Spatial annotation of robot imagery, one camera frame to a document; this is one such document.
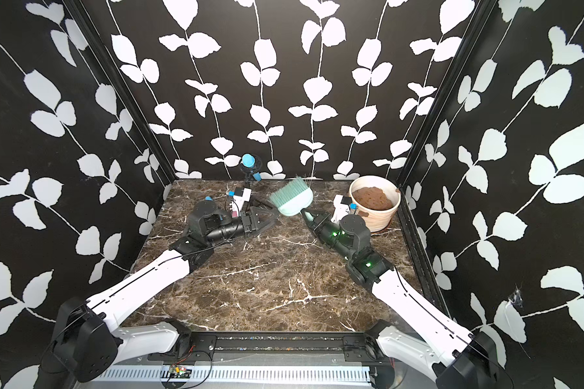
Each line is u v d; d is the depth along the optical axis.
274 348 0.75
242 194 0.67
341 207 0.66
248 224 0.62
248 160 0.93
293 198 0.73
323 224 0.61
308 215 0.68
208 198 1.13
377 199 1.01
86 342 0.39
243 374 0.70
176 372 0.70
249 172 0.99
